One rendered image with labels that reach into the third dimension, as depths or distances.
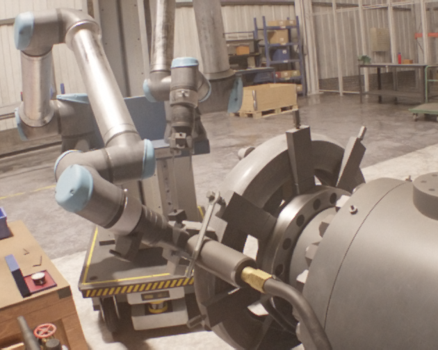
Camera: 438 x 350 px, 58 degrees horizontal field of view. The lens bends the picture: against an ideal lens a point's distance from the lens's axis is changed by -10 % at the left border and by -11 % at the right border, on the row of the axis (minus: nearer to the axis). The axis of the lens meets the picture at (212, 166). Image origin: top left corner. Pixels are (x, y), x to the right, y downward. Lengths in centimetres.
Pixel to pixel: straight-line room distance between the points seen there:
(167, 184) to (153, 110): 37
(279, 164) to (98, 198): 58
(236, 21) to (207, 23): 938
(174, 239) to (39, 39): 74
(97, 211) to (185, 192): 145
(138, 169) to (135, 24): 118
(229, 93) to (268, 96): 664
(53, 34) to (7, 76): 796
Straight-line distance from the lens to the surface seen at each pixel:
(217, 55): 176
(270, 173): 121
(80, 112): 185
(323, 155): 137
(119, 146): 99
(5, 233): 234
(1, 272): 195
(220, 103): 178
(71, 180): 85
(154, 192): 214
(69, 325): 177
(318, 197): 127
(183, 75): 139
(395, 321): 91
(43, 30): 134
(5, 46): 932
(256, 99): 819
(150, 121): 198
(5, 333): 173
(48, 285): 172
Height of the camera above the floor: 124
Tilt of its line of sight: 14 degrees down
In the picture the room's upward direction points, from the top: 6 degrees counter-clockwise
